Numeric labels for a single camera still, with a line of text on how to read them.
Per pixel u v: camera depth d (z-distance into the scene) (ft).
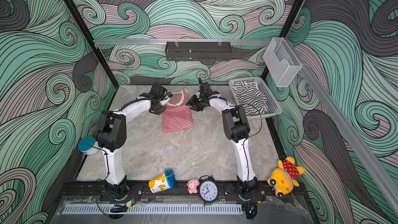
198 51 3.12
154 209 2.29
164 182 2.29
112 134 1.73
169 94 2.96
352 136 1.65
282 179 2.30
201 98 2.70
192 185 2.38
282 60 2.58
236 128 1.94
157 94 2.59
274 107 3.21
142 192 2.40
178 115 3.24
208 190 2.35
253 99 3.49
